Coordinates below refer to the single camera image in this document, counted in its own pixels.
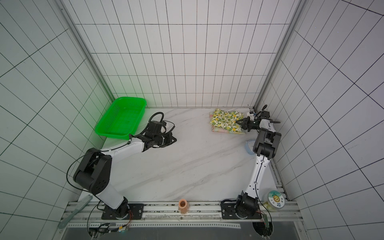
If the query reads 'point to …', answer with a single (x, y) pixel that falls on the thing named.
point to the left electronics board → (103, 228)
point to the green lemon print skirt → (226, 120)
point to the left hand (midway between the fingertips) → (176, 143)
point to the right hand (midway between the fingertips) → (238, 121)
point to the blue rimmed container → (249, 145)
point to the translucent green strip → (78, 208)
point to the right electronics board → (266, 234)
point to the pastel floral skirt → (218, 129)
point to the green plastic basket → (122, 117)
